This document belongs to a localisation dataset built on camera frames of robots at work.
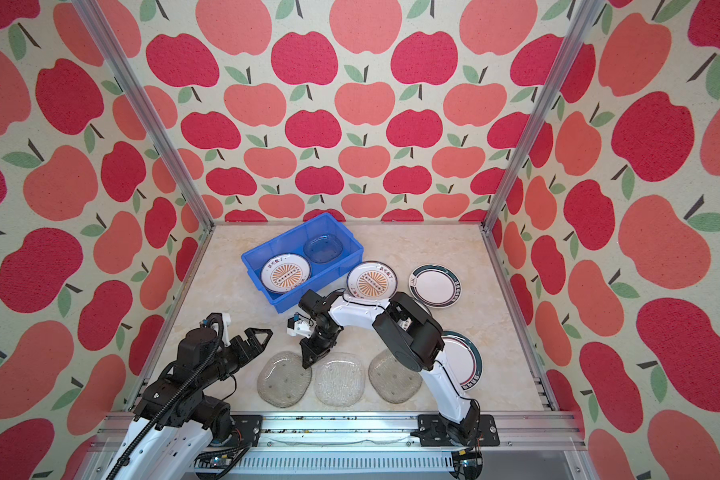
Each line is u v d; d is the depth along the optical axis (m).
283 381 0.82
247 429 0.75
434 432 0.73
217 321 0.66
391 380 0.82
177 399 0.51
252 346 0.68
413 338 0.53
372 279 1.04
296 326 0.84
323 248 1.11
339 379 0.83
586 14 0.69
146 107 0.87
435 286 1.02
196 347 0.55
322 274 0.95
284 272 1.05
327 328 0.75
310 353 0.77
